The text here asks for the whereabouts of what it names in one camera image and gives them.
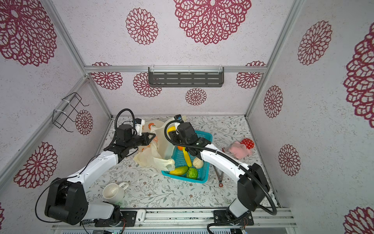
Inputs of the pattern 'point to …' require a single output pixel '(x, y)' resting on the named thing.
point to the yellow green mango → (179, 171)
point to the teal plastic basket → (180, 160)
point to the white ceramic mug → (114, 192)
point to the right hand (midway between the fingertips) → (172, 129)
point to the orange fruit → (180, 147)
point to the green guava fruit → (192, 173)
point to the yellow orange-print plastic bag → (158, 152)
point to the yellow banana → (187, 157)
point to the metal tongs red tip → (219, 177)
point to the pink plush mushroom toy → (242, 149)
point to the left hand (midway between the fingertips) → (155, 137)
